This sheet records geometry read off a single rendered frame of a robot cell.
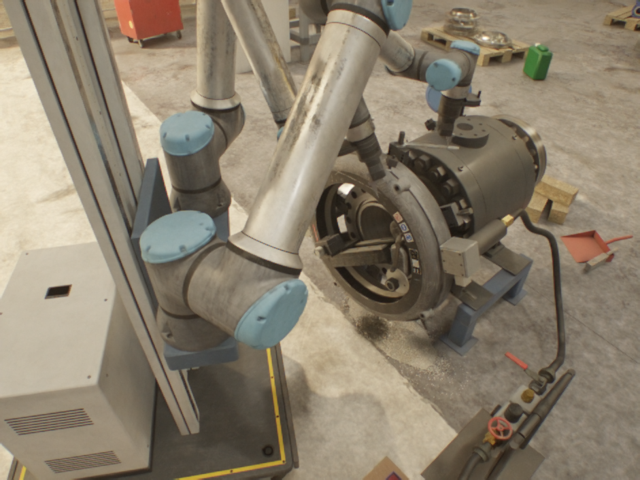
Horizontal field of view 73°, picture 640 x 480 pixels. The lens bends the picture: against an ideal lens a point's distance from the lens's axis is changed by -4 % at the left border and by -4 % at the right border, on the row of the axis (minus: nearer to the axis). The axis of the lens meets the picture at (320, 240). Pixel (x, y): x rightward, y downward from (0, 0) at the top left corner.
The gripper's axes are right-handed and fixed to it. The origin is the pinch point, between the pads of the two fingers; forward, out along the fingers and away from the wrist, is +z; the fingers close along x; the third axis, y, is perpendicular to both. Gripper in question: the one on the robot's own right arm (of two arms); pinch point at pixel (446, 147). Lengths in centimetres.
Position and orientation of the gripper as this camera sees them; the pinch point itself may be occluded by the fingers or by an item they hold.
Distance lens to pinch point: 168.1
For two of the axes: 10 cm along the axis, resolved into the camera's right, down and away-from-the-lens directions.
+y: -10.0, -0.6, -0.1
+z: -0.5, 7.2, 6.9
